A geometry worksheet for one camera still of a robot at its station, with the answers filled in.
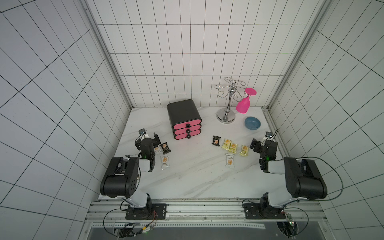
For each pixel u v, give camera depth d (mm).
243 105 981
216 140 991
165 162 894
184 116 975
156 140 868
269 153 716
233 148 950
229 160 898
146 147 701
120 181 449
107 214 669
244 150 945
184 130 937
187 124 898
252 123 1090
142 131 793
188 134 974
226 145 955
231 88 923
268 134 810
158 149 947
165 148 948
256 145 853
